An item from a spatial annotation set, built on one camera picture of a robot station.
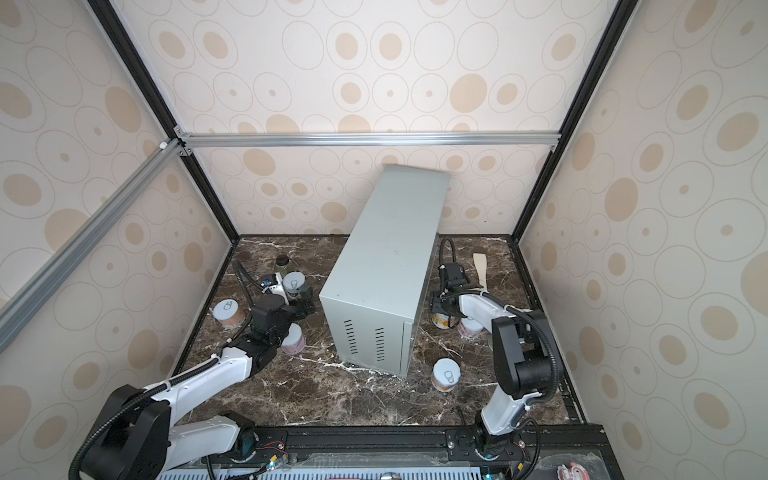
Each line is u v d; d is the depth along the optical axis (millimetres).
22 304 516
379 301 613
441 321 918
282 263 998
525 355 473
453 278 759
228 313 921
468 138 1564
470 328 896
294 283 979
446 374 797
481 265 1138
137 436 412
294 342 855
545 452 700
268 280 733
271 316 633
